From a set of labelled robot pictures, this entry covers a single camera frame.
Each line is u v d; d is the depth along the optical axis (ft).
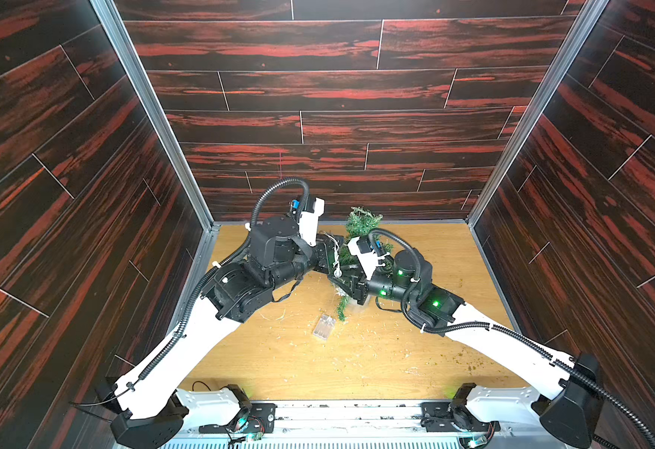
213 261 1.49
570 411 1.23
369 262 1.88
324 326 2.95
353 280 1.93
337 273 1.95
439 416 2.41
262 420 2.40
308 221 1.60
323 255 1.68
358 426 2.39
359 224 2.18
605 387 2.13
